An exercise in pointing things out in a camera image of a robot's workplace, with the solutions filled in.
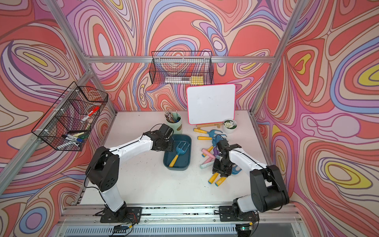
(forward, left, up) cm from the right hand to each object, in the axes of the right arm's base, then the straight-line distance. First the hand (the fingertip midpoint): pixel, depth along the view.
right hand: (217, 176), depth 84 cm
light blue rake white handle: (+7, +5, +2) cm, 9 cm away
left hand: (+18, +28, +5) cm, 33 cm away
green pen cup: (+35, +26, +11) cm, 45 cm away
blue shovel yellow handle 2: (+15, +7, 0) cm, 16 cm away
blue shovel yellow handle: (+32, 0, 0) cm, 32 cm away
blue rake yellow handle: (+17, +23, 0) cm, 29 cm away
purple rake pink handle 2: (+11, +3, -1) cm, 12 cm away
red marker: (+26, +67, +31) cm, 78 cm away
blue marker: (+11, +72, +28) cm, 78 cm away
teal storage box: (+13, +22, -1) cm, 26 cm away
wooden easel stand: (+36, +2, +4) cm, 36 cm away
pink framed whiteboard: (+45, 0, +16) cm, 48 cm away
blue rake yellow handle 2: (+2, -10, +1) cm, 10 cm away
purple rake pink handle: (+17, -1, -1) cm, 17 cm away
